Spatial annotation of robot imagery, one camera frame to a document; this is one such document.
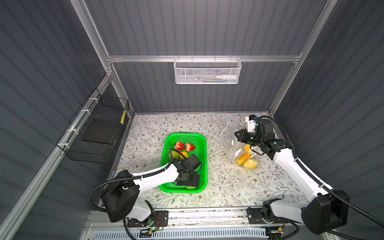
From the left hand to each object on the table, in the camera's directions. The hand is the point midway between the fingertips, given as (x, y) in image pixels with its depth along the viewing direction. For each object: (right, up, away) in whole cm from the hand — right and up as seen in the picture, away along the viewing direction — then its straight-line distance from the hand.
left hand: (194, 183), depth 82 cm
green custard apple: (-10, +16, -1) cm, 19 cm away
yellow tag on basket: (-40, +38, +1) cm, 55 cm away
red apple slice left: (-10, +19, +14) cm, 26 cm away
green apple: (-2, -1, -4) cm, 5 cm away
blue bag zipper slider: (+26, +35, +33) cm, 55 cm away
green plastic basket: (+4, +23, +16) cm, 28 cm away
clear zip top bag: (+27, +16, +2) cm, 31 cm away
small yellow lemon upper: (-6, +15, +10) cm, 18 cm away
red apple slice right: (-3, +18, +14) cm, 23 cm away
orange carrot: (+29, +12, +7) cm, 33 cm away
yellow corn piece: (+33, +10, +4) cm, 35 cm away
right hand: (+23, +28, -2) cm, 36 cm away
